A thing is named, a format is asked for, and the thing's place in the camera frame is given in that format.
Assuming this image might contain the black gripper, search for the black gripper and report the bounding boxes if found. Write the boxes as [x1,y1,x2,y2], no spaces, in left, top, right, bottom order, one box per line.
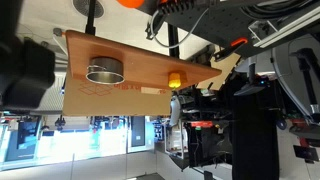
[233,77,272,98]

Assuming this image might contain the yellow bell pepper toy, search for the yellow bell pepper toy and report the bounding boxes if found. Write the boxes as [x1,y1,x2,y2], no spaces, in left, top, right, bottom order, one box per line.
[168,74,182,90]

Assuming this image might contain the silver metal pot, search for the silver metal pot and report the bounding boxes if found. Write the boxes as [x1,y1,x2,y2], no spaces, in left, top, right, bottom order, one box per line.
[85,56,126,85]

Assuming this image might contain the small cardboard piece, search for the small cardboard piece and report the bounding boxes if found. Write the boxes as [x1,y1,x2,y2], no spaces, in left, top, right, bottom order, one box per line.
[196,52,242,91]

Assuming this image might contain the aluminium extrusion bar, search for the aluminium extrusion bar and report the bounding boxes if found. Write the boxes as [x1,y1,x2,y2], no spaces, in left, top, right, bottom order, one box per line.
[247,5,320,48]

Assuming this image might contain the black perforated breadboard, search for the black perforated breadboard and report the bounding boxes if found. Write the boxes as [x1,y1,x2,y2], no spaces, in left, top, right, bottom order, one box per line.
[136,0,320,58]

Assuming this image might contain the orange plate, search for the orange plate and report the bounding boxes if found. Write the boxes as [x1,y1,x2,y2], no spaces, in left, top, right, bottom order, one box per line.
[167,70,183,84]

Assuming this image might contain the large brown cardboard sheet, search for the large brown cardboard sheet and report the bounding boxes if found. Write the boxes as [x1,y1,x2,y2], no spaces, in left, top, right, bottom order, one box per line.
[62,71,173,117]

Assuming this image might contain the round dark grille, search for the round dark grille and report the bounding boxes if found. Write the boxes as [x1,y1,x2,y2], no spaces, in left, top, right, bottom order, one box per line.
[72,0,105,19]

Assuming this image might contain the black clamp with orange handle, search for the black clamp with orange handle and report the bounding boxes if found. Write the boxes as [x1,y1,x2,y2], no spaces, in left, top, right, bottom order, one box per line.
[213,36,250,63]

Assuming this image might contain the grey cable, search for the grey cable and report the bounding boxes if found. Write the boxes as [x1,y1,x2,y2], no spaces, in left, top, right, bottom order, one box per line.
[145,7,210,50]

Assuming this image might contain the black bulky mount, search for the black bulky mount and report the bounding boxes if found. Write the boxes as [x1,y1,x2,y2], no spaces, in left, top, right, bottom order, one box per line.
[0,0,56,111]

